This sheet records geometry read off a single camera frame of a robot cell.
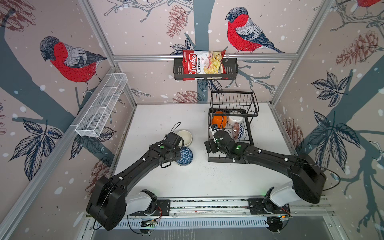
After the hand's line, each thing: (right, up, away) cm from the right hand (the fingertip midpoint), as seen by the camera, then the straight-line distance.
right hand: (209, 143), depth 86 cm
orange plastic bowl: (+9, +12, +15) cm, 21 cm away
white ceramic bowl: (+18, +13, +17) cm, 28 cm away
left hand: (-19, -7, -2) cm, 20 cm away
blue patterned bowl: (-14, -9, +3) cm, 17 cm away
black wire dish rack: (+19, +20, +25) cm, 37 cm away
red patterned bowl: (+19, +6, +8) cm, 22 cm away
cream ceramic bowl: (-14, +3, +10) cm, 17 cm away
